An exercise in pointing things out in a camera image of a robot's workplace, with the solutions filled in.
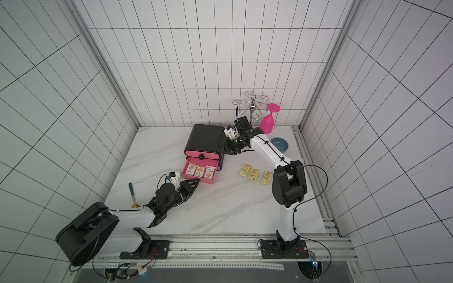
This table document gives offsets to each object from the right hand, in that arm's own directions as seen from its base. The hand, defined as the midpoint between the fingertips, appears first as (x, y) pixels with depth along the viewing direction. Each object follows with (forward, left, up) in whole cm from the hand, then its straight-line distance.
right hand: (213, 152), depth 86 cm
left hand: (-12, +7, -10) cm, 17 cm away
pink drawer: (-5, +7, -9) cm, 12 cm away
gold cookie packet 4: (-5, +12, -9) cm, 15 cm away
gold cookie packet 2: (-3, -22, -16) cm, 27 cm away
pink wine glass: (+22, -28, +1) cm, 36 cm away
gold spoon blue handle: (-23, +38, -16) cm, 47 cm away
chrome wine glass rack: (+25, -20, +11) cm, 34 cm away
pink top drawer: (0, +7, -2) cm, 7 cm away
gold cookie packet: (-4, -29, -16) cm, 33 cm away
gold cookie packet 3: (0, -17, -16) cm, 23 cm away
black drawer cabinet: (+9, +5, 0) cm, 10 cm away
